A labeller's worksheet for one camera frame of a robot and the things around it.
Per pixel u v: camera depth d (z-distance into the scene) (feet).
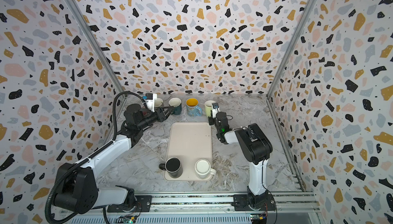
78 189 1.33
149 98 2.33
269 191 2.14
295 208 2.51
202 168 2.57
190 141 3.18
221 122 2.55
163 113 2.36
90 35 2.82
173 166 2.52
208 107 3.29
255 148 1.74
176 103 3.44
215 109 2.82
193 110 3.39
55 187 1.36
